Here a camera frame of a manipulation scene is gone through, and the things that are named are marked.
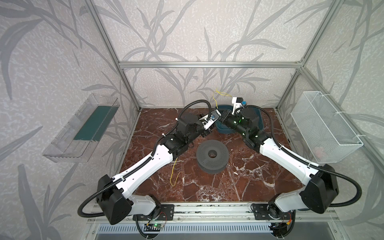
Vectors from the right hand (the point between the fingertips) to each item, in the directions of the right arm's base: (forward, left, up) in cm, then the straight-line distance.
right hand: (213, 105), depth 71 cm
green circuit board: (-46, +29, -36) cm, 65 cm away
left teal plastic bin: (-12, -4, -1) cm, 13 cm away
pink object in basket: (-17, -52, -16) cm, 57 cm away
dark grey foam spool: (-17, 0, -30) cm, 35 cm away
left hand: (-3, 0, -1) cm, 4 cm away
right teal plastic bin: (+11, -33, -23) cm, 41 cm away
